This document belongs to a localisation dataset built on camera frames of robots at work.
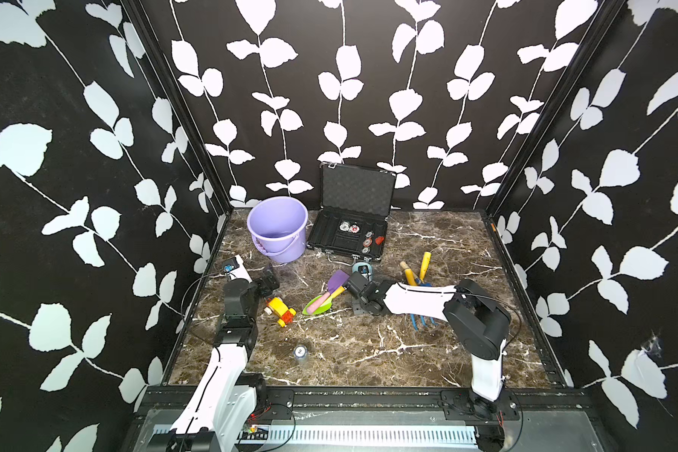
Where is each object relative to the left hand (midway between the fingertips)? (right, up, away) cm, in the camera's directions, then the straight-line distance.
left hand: (258, 264), depth 82 cm
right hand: (+30, -13, +12) cm, 35 cm away
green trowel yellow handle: (+19, -15, +11) cm, 27 cm away
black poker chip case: (+30, +20, +32) cm, 48 cm away
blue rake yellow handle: (+43, -9, -23) cm, 50 cm away
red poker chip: (+35, +7, +26) cm, 44 cm away
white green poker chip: (+25, +12, +32) cm, 43 cm away
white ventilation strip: (+33, -42, -12) cm, 55 cm away
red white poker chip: (+29, +11, +31) cm, 44 cm away
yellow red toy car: (+4, -14, +5) cm, 16 cm away
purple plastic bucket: (-1, +12, +25) cm, 28 cm away
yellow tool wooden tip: (+48, -5, +16) cm, 51 cm away
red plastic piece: (+39, +7, +28) cm, 48 cm away
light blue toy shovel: (+31, -1, +3) cm, 31 cm away
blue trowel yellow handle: (+54, -4, +18) cm, 58 cm away
